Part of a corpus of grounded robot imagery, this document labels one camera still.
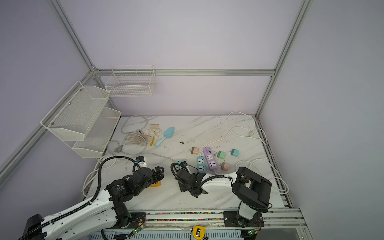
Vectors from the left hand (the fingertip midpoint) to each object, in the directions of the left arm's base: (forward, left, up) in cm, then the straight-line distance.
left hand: (157, 172), depth 79 cm
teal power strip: (+9, -25, -9) cm, 28 cm away
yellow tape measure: (-26, -24, -10) cm, 37 cm away
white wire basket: (+53, +21, +22) cm, 61 cm away
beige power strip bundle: (+29, +17, -9) cm, 35 cm away
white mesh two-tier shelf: (+21, +40, +18) cm, 48 cm away
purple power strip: (+13, -30, -8) cm, 34 cm away
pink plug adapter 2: (+8, -38, -8) cm, 40 cm away
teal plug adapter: (+18, -47, -9) cm, 52 cm away
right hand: (-1, -13, -10) cm, 17 cm away
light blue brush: (+35, 0, -11) cm, 37 cm away
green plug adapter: (+16, -37, -8) cm, 41 cm away
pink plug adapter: (+19, -20, -9) cm, 29 cm away
